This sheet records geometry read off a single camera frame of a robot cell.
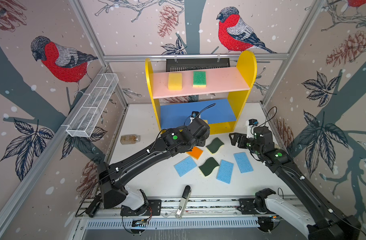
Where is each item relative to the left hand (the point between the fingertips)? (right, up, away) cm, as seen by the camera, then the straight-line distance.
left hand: (201, 135), depth 69 cm
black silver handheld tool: (-8, -34, +3) cm, 35 cm away
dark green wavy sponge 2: (+6, -20, +17) cm, 27 cm away
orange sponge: (-1, -14, +23) cm, 27 cm away
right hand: (+18, -2, +8) cm, 20 cm away
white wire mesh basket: (-57, +7, +3) cm, 58 cm away
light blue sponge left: (-8, -20, +18) cm, 28 cm away
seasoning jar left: (-44, -6, +26) cm, 52 cm away
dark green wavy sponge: (+11, -10, +26) cm, 30 cm away
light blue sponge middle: (+15, -23, +16) cm, 32 cm away
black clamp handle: (-54, -38, +3) cm, 66 cm away
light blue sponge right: (+27, -19, +18) cm, 38 cm away
